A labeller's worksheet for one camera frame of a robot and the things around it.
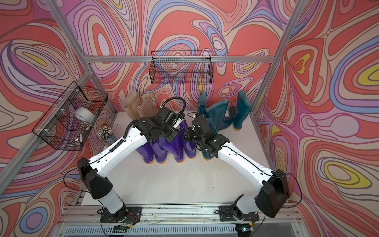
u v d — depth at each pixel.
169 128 0.66
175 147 0.79
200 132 0.57
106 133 0.84
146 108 0.88
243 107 0.89
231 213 0.73
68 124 0.78
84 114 0.75
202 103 0.87
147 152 0.77
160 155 0.83
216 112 0.86
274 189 0.39
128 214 0.72
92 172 0.42
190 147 0.78
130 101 0.89
